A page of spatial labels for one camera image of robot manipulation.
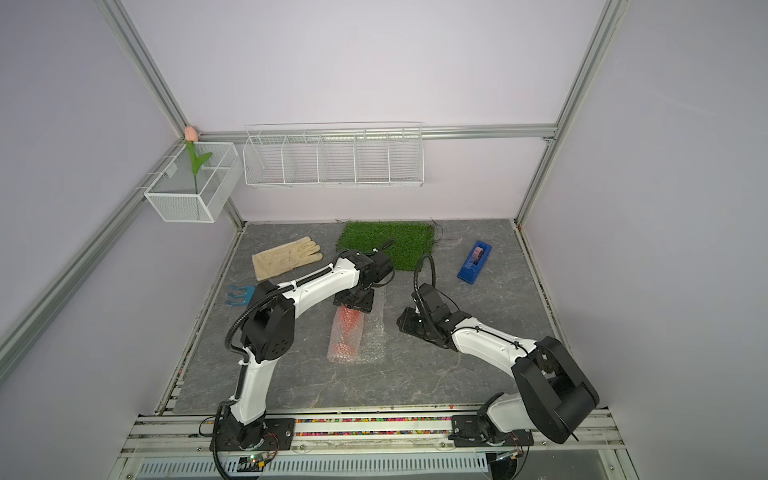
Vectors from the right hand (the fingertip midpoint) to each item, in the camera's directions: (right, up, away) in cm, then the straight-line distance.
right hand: (398, 320), depth 88 cm
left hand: (-14, +3, +2) cm, 14 cm away
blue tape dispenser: (+27, +17, +14) cm, 34 cm away
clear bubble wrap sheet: (-12, -4, -2) cm, 13 cm away
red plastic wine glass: (-14, +1, -2) cm, 14 cm away
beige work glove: (-46, +16, +21) cm, 53 cm away
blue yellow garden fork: (-52, +5, +14) cm, 54 cm away
